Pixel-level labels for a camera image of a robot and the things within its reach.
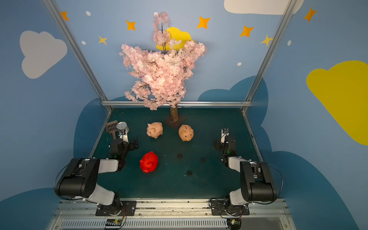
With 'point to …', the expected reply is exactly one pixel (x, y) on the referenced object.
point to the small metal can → (122, 125)
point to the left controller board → (114, 222)
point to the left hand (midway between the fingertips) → (129, 136)
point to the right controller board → (235, 224)
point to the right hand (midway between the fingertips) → (224, 137)
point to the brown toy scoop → (111, 127)
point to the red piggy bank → (149, 162)
